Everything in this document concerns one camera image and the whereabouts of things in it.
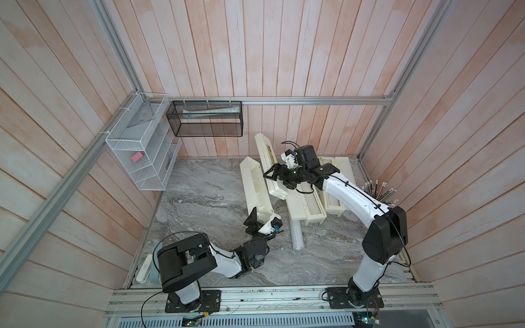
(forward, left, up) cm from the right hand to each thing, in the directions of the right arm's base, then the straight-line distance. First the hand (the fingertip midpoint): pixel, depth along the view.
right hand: (268, 178), depth 82 cm
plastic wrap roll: (-16, -12, -19) cm, 28 cm away
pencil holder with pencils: (0, -52, -12) cm, 53 cm away
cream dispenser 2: (-2, -17, -16) cm, 23 cm away
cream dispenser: (+2, +5, -14) cm, 15 cm away
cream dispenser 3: (+24, -43, -18) cm, 52 cm away
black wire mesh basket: (+35, +32, +5) cm, 48 cm away
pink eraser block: (+5, +54, +7) cm, 55 cm away
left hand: (-12, +3, -9) cm, 15 cm away
